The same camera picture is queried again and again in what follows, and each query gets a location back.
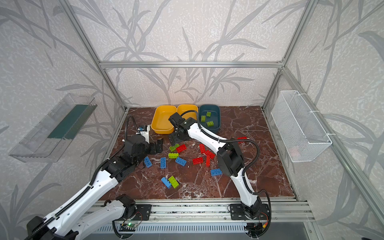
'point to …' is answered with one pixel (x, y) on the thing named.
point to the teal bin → (209, 117)
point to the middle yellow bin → (181, 108)
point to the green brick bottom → (173, 181)
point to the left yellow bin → (160, 124)
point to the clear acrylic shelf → (48, 137)
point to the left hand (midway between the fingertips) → (157, 134)
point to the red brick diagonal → (210, 153)
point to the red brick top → (202, 147)
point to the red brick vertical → (208, 161)
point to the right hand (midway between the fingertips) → (179, 134)
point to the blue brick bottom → (166, 182)
